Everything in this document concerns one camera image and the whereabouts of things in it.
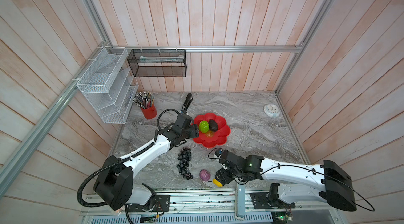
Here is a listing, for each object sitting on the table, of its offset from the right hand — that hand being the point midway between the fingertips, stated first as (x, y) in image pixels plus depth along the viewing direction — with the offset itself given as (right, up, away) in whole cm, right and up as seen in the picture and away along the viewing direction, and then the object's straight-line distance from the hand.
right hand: (220, 174), depth 78 cm
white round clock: (+40, +32, +28) cm, 59 cm away
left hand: (-14, +20, +6) cm, 25 cm away
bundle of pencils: (-44, +39, +14) cm, 61 cm away
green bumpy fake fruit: (-8, +23, +17) cm, 29 cm away
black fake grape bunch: (-19, +7, +4) cm, 20 cm away
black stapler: (-18, +38, +33) cm, 54 cm away
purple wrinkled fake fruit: (-8, 0, 0) cm, 8 cm away
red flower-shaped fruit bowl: (-3, +14, +17) cm, 22 cm away
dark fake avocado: (-2, +23, +19) cm, 30 cm away
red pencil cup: (-42, +31, +20) cm, 56 cm away
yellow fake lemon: (-2, -3, -3) cm, 4 cm away
